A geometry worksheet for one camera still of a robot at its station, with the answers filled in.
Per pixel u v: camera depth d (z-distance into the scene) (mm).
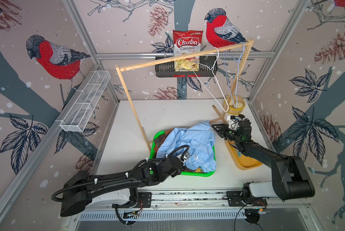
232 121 812
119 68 501
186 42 854
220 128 802
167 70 927
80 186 413
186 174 740
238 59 661
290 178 429
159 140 842
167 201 744
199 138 814
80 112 728
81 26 782
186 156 645
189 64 856
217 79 1141
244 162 850
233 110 1080
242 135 698
